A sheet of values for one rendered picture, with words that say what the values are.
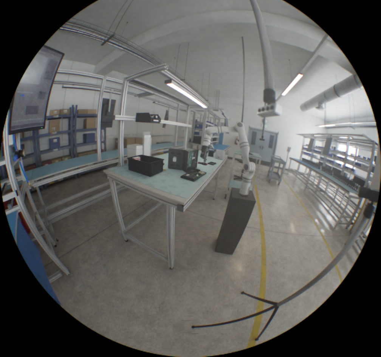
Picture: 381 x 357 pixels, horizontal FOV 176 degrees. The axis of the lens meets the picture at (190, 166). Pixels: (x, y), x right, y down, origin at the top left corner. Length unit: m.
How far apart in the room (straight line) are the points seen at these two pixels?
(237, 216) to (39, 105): 1.82
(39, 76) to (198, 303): 2.06
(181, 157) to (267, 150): 7.01
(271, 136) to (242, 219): 6.94
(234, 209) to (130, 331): 1.56
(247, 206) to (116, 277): 1.56
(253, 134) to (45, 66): 7.93
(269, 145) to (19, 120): 8.35
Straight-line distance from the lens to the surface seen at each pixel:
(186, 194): 0.80
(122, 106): 1.35
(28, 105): 0.97
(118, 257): 1.71
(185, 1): 2.81
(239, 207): 1.25
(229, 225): 1.38
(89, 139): 4.37
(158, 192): 0.82
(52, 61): 1.04
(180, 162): 1.23
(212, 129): 1.25
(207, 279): 1.53
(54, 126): 4.09
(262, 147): 7.79
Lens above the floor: 1.39
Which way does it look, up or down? 16 degrees down
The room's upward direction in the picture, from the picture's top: 5 degrees clockwise
